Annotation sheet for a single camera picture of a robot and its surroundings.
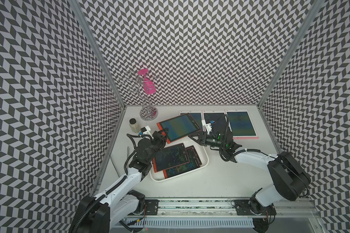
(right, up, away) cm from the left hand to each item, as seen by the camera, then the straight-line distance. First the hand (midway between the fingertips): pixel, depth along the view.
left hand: (169, 128), depth 77 cm
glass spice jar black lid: (-26, +4, +19) cm, 33 cm away
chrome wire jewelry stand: (-28, +33, +31) cm, 53 cm away
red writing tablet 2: (-1, -19, +13) cm, 23 cm away
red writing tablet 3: (+14, -22, +11) cm, 28 cm away
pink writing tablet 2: (+50, +1, +29) cm, 58 cm away
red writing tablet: (+5, +1, +3) cm, 6 cm away
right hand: (+10, -6, +1) cm, 12 cm away
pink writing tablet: (+15, +7, +10) cm, 20 cm away
